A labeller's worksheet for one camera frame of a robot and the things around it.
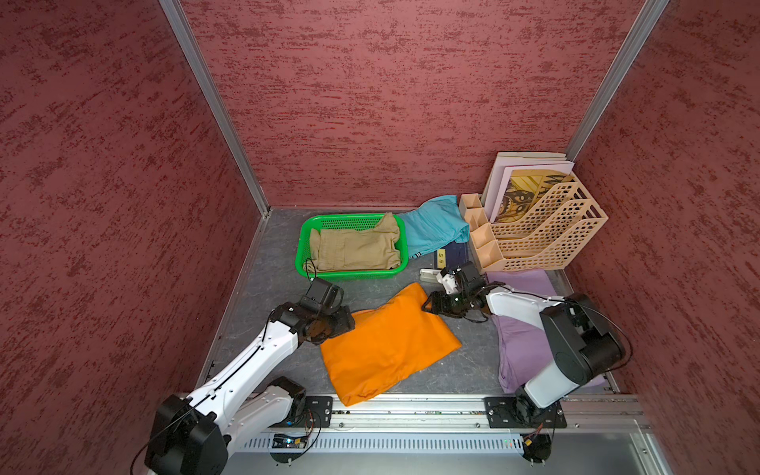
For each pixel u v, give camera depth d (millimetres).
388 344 836
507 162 972
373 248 1019
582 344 460
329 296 645
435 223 1124
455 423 740
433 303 829
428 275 977
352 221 1080
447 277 871
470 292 736
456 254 1074
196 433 378
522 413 656
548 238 1003
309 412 737
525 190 988
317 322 615
